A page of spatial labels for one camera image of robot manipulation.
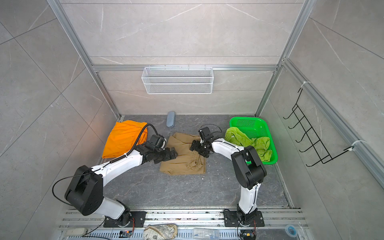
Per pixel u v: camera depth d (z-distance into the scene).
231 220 0.73
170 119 1.14
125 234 0.70
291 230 0.71
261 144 0.95
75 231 0.67
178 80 1.01
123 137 1.04
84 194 0.43
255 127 1.09
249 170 0.50
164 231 0.67
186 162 0.90
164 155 0.77
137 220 0.73
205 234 0.69
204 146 0.71
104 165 0.48
